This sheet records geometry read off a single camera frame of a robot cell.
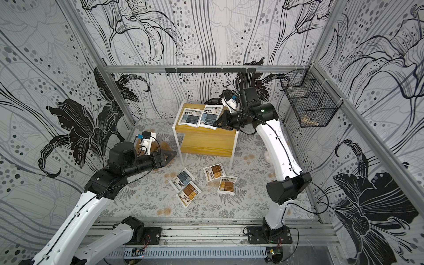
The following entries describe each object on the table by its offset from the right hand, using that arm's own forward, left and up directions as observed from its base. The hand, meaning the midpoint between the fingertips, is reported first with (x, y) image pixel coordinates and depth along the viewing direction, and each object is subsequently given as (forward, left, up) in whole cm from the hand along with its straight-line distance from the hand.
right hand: (217, 123), depth 70 cm
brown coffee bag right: (-14, -5, -33) cm, 36 cm away
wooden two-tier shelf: (+5, +12, -19) cm, 23 cm away
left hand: (-14, +16, -6) cm, 23 cm away
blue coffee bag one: (+6, +13, -1) cm, 14 cm away
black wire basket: (+23, -52, -7) cm, 57 cm away
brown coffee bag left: (-21, +16, -32) cm, 42 cm away
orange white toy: (+2, -28, -30) cm, 42 cm away
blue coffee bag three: (-12, +22, -33) cm, 42 cm away
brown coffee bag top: (-7, +2, -32) cm, 33 cm away
